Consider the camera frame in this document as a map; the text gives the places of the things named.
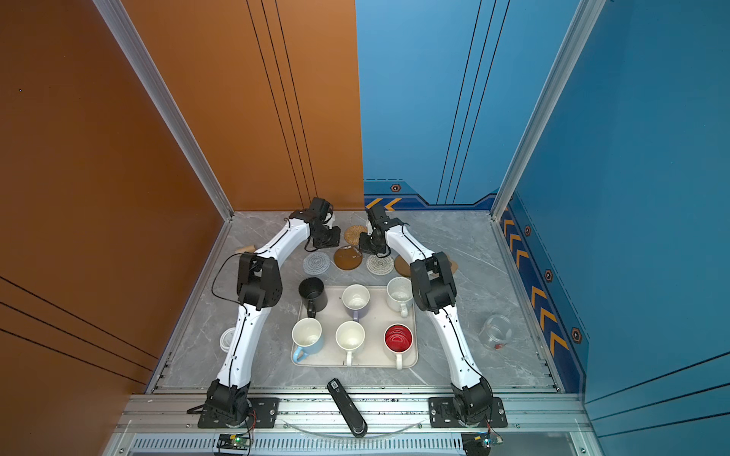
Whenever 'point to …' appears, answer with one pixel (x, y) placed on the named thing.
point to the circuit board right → (479, 444)
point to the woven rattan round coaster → (352, 234)
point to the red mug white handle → (398, 338)
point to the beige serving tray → (375, 317)
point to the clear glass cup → (496, 332)
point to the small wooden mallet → (250, 249)
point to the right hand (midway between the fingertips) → (360, 248)
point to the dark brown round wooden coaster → (402, 267)
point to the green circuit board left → (234, 443)
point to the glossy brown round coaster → (348, 257)
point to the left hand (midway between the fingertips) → (341, 240)
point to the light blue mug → (308, 336)
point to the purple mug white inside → (355, 297)
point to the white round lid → (226, 339)
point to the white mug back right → (399, 294)
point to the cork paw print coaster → (453, 266)
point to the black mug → (315, 295)
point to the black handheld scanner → (350, 413)
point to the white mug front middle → (350, 335)
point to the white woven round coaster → (379, 265)
